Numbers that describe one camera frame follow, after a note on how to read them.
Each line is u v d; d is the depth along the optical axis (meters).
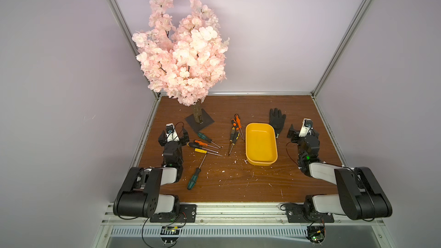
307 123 0.74
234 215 0.74
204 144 0.94
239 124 1.03
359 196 0.43
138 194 0.44
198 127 1.03
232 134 0.97
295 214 0.73
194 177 0.81
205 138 0.97
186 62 0.58
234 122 1.03
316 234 0.70
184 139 0.83
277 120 1.04
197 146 0.94
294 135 0.81
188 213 0.73
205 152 0.92
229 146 0.95
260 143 0.94
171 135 0.74
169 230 0.72
